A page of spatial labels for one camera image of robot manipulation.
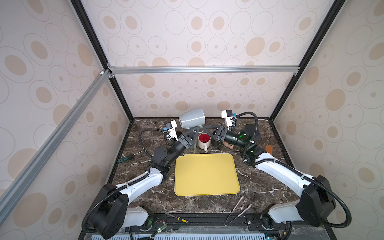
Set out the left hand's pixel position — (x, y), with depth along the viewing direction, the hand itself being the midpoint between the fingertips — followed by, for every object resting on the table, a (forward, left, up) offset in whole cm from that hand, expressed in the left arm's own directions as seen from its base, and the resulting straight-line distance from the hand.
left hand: (202, 130), depth 62 cm
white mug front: (+20, -3, -36) cm, 41 cm away
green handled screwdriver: (+7, +47, -38) cm, 61 cm away
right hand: (+1, -1, -3) cm, 3 cm away
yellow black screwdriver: (-27, +11, -37) cm, 47 cm away
